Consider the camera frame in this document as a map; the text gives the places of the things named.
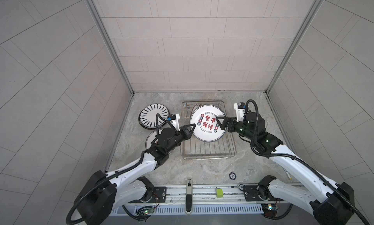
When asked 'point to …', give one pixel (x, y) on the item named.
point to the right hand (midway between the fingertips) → (220, 119)
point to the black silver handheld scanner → (189, 203)
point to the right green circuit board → (270, 210)
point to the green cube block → (219, 193)
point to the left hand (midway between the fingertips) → (198, 125)
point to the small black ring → (232, 176)
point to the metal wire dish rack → (194, 149)
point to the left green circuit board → (148, 211)
